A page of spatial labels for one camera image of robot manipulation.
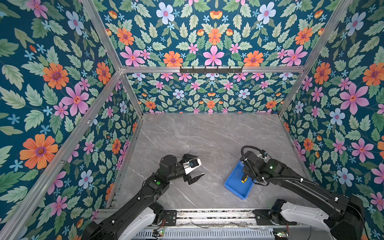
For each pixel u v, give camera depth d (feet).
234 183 2.83
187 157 2.35
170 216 2.42
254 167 1.88
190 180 2.28
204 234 2.51
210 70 3.03
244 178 2.46
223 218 2.46
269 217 2.30
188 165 2.07
